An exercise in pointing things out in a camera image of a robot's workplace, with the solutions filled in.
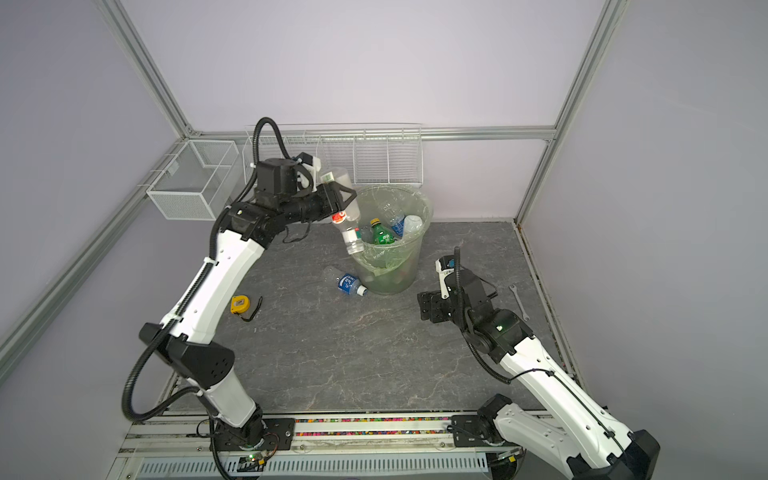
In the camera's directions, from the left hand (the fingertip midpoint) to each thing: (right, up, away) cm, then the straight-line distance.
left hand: (352, 197), depth 70 cm
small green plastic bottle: (+6, -8, +18) cm, 21 cm away
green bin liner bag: (+10, -18, +15) cm, 25 cm away
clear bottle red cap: (+15, -5, +13) cm, 20 cm away
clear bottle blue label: (+11, -5, +24) cm, 27 cm away
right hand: (+20, -23, +5) cm, 31 cm away
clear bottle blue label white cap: (-5, -24, +26) cm, 35 cm away
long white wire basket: (+2, +20, +29) cm, 35 cm away
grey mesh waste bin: (+9, -18, +15) cm, 25 cm away
